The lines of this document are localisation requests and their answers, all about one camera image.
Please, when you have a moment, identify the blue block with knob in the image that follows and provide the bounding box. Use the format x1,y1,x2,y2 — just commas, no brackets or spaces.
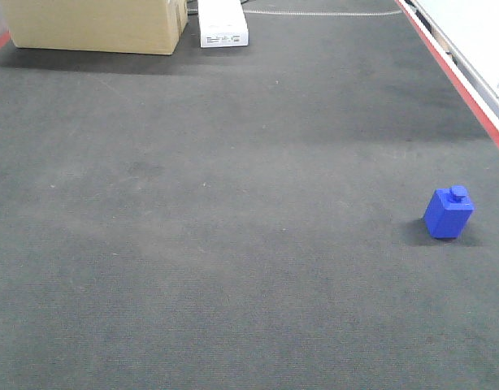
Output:
423,185,475,240

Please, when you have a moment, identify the long dark grey conveyor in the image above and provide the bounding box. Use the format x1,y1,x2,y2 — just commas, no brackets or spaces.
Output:
0,0,499,390

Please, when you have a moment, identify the long white carton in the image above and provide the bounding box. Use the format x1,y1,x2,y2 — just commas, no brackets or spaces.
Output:
198,0,250,49

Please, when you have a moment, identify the large cardboard box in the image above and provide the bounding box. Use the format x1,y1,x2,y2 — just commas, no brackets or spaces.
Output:
0,0,189,56

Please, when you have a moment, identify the white board panel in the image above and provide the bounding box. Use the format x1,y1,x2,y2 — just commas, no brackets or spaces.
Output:
407,0,499,137

